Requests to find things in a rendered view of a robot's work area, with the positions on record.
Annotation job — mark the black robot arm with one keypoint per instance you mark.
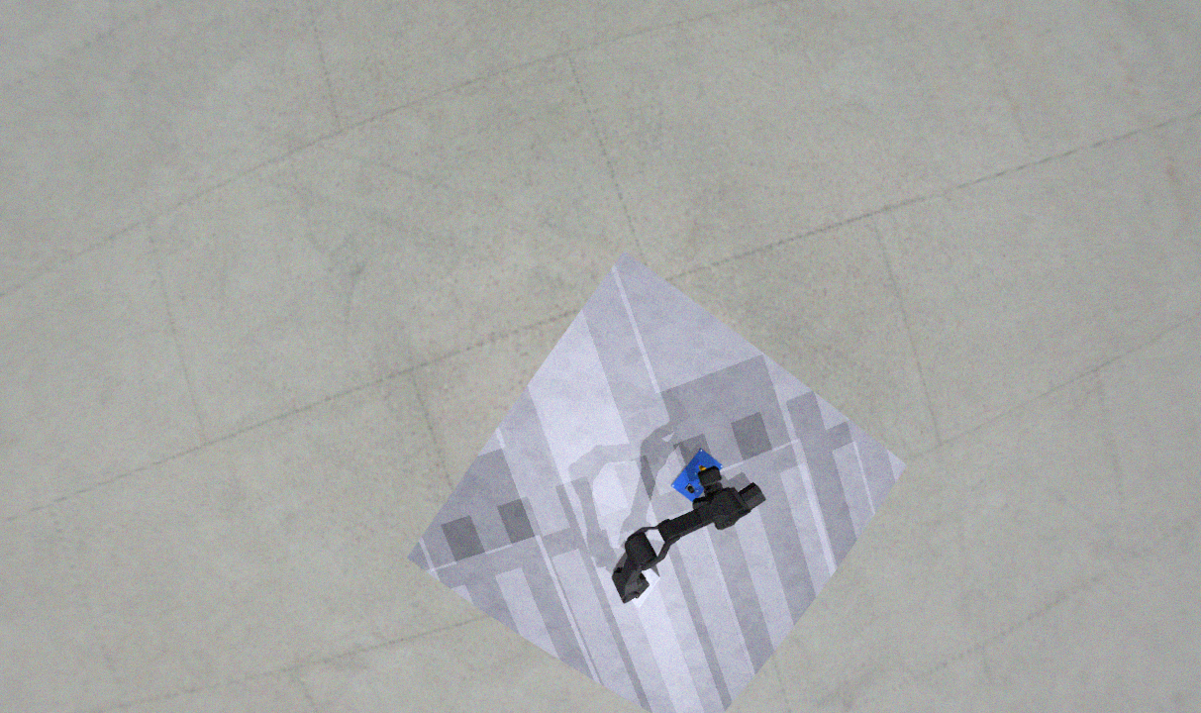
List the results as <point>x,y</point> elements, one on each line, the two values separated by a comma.
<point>725,508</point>

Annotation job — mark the blue circuit board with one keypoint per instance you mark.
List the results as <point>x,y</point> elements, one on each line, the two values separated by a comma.
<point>688,482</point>

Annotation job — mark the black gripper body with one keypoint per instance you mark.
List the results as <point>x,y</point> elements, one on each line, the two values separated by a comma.
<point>710,475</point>

